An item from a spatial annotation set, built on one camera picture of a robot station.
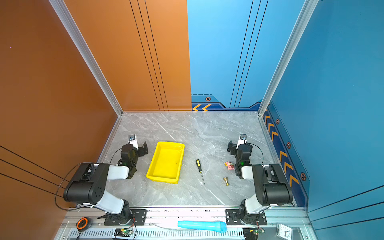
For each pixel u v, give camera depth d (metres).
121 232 0.71
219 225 0.67
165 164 0.91
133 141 0.81
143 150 0.87
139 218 0.74
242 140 0.79
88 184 0.46
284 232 0.68
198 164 0.89
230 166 0.87
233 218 0.72
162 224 0.73
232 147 0.85
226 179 0.85
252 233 0.70
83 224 0.70
